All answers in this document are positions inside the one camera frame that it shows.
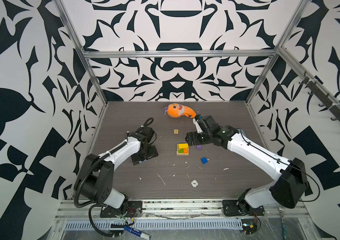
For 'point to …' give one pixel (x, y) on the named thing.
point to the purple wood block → (199, 147)
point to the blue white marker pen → (137, 232)
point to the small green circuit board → (249, 226)
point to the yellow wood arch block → (182, 146)
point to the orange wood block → (186, 150)
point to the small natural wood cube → (176, 131)
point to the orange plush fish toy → (175, 110)
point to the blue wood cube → (204, 160)
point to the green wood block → (181, 151)
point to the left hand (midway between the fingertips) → (149, 155)
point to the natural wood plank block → (181, 153)
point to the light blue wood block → (142, 161)
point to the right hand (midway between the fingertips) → (192, 137)
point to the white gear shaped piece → (194, 183)
